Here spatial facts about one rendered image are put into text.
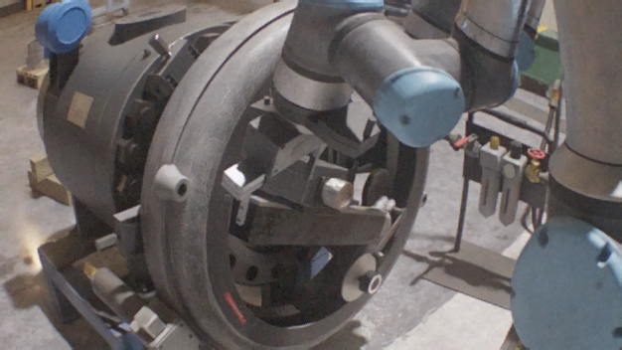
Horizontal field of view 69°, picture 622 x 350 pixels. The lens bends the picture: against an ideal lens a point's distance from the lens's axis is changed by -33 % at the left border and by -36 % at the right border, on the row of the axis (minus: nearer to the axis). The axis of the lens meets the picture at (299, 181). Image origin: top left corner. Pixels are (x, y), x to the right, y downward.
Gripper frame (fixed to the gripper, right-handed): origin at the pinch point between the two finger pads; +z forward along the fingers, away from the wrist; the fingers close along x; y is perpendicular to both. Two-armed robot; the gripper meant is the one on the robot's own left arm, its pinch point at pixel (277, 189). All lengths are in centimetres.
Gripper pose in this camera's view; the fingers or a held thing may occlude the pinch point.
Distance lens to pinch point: 87.0
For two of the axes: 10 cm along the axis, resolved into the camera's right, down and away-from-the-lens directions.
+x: -6.5, 4.3, -6.2
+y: -7.2, -6.0, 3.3
